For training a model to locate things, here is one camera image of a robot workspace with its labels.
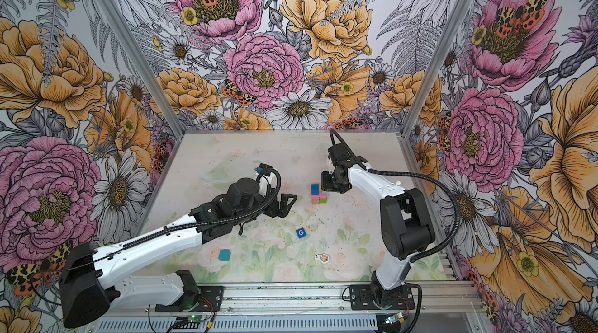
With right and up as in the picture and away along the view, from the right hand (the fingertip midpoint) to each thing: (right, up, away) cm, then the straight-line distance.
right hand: (327, 192), depth 91 cm
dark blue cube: (-5, +1, +2) cm, 5 cm away
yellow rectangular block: (-2, +1, +2) cm, 4 cm away
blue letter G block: (-10, -14, -4) cm, 18 cm away
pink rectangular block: (-4, -3, +4) cm, 6 cm away
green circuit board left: (-42, -35, -20) cm, 58 cm away
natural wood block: (-4, -4, +4) cm, 7 cm away
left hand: (-15, 0, -15) cm, 21 cm away
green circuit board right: (+19, -35, -20) cm, 44 cm away
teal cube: (-37, -21, -7) cm, 43 cm away
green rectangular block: (-1, -4, +5) cm, 6 cm away
